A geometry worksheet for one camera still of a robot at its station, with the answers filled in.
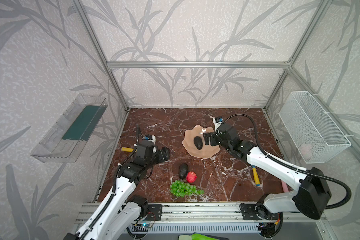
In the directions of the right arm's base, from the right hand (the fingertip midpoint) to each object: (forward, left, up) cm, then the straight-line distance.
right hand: (210, 127), depth 82 cm
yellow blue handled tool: (-20, -26, -19) cm, 38 cm away
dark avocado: (-18, +16, -16) cm, 29 cm away
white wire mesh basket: (-14, -43, +13) cm, 47 cm away
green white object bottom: (-47, +9, -18) cm, 52 cm away
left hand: (-11, +24, -3) cm, 26 cm away
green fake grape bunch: (-28, +17, -17) cm, 37 cm away
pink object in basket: (-15, -45, +1) cm, 47 cm away
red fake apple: (-22, +11, -16) cm, 29 cm away
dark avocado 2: (+1, +6, -18) cm, 19 cm away
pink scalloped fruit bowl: (-4, +1, -21) cm, 21 cm away
